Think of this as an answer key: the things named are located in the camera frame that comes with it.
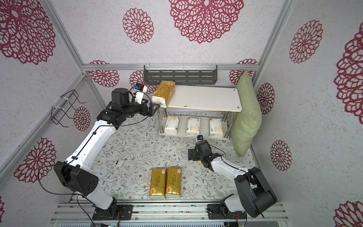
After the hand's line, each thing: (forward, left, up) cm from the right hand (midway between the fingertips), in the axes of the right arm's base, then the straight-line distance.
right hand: (194, 150), depth 91 cm
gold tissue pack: (-21, +20, +1) cm, 29 cm away
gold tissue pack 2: (-22, +12, +1) cm, 25 cm away
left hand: (+10, +23, +30) cm, 40 cm away
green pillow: (+2, -26, +25) cm, 36 cm away
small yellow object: (-5, -4, -6) cm, 9 cm away
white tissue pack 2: (+15, 0, +5) cm, 16 cm away
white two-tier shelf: (+22, -5, +25) cm, 33 cm away
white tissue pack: (+16, +15, +5) cm, 23 cm away
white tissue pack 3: (+14, -15, +5) cm, 21 cm away
